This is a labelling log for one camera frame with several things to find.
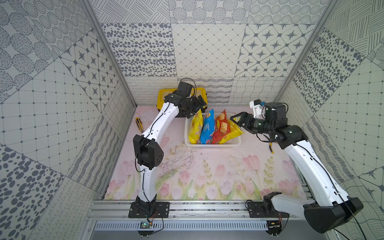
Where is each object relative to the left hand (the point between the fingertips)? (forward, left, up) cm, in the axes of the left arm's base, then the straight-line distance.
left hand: (202, 104), depth 84 cm
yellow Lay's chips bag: (-13, +4, -7) cm, 15 cm away
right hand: (-16, -16, +4) cm, 23 cm away
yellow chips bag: (-9, -21, -14) cm, 26 cm away
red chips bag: (-9, -12, -11) cm, 18 cm away
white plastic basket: (-13, -22, -18) cm, 31 cm away
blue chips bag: (-11, -4, -9) cm, 14 cm away
